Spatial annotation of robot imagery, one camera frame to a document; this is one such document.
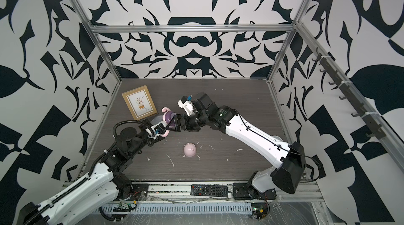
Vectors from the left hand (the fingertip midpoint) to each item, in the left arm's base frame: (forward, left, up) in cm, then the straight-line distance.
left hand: (159, 116), depth 76 cm
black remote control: (-28, -23, -20) cm, 42 cm away
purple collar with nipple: (-6, -7, +9) cm, 13 cm away
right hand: (-9, -8, +5) cm, 13 cm away
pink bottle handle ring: (0, -4, +4) cm, 5 cm away
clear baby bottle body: (-5, -1, +5) cm, 7 cm away
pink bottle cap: (-10, -14, -18) cm, 25 cm away
